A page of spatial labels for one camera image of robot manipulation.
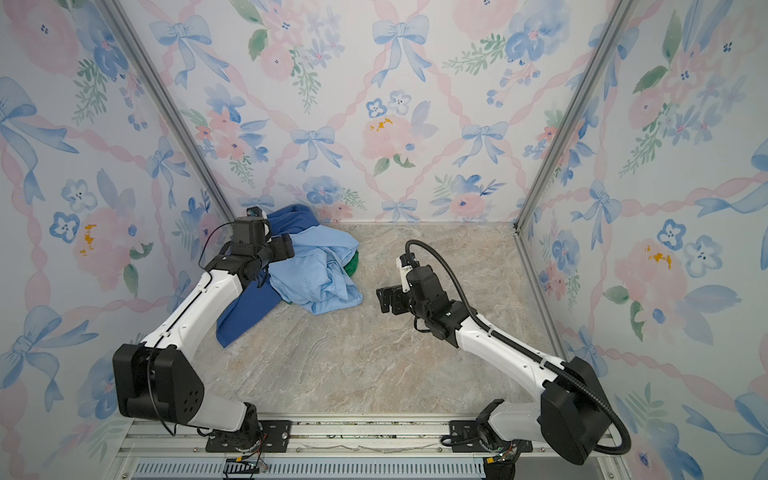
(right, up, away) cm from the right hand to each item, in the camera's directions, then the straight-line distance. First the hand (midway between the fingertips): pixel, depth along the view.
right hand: (390, 287), depth 82 cm
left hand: (-32, +13, +3) cm, 35 cm away
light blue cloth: (-22, +2, +9) cm, 24 cm away
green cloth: (-13, +5, +24) cm, 28 cm away
